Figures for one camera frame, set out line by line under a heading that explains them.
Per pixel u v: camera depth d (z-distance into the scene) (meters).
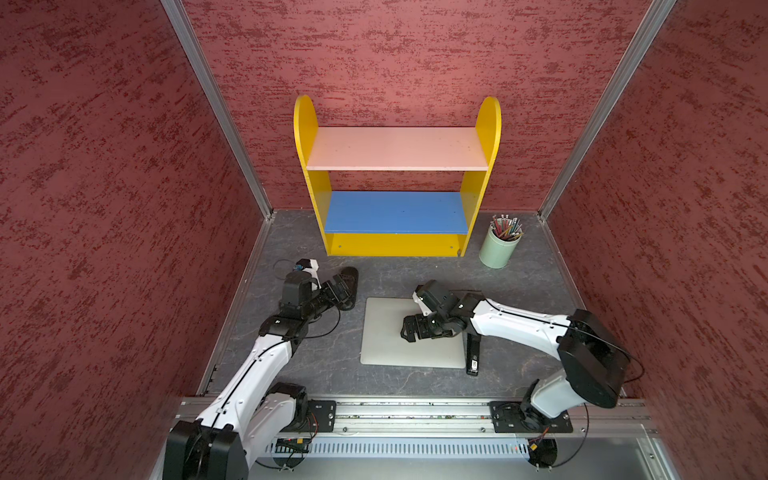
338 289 0.74
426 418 0.76
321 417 0.74
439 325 0.71
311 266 0.76
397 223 0.93
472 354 0.83
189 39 0.75
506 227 0.98
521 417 0.67
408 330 0.76
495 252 1.00
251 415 0.46
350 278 1.01
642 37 0.74
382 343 0.84
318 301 0.70
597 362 0.44
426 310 0.71
